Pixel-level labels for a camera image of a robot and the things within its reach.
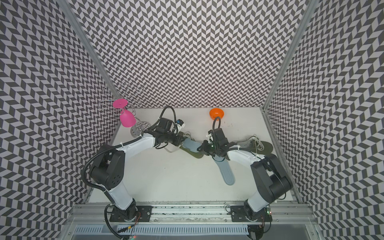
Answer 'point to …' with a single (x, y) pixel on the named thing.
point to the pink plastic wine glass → (127, 118)
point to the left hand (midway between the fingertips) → (183, 140)
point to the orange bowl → (216, 112)
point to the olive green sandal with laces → (194, 154)
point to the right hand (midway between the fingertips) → (197, 151)
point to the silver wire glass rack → (139, 128)
